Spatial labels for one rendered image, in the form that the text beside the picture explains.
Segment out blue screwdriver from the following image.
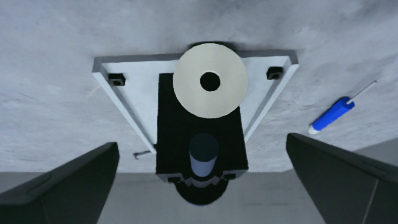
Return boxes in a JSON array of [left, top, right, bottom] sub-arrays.
[[308, 76, 383, 134]]

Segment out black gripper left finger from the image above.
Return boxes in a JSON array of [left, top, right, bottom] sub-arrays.
[[0, 141, 120, 224]]

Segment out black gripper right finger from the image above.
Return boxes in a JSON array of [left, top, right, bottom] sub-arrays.
[[285, 132, 398, 224]]

